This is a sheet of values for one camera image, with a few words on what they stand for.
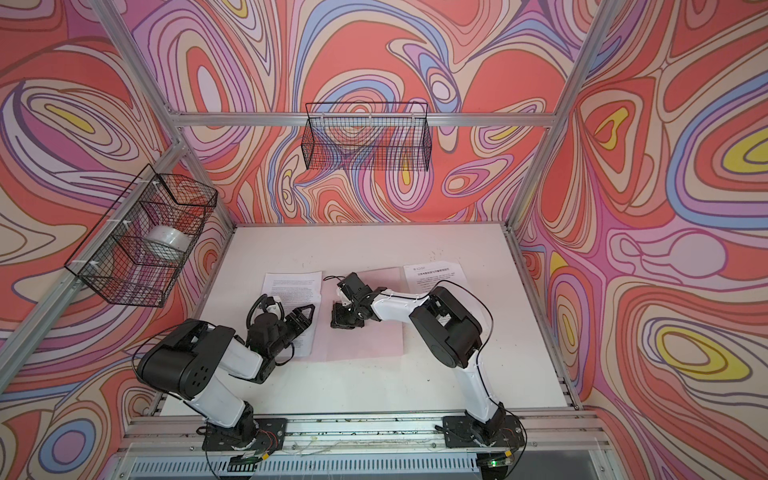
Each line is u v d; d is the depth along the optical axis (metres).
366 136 0.98
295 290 1.00
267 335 0.72
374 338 0.88
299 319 0.84
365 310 0.71
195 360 0.47
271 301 0.85
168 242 0.73
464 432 0.74
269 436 0.72
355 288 0.77
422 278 1.04
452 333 0.54
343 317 0.83
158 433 0.75
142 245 0.69
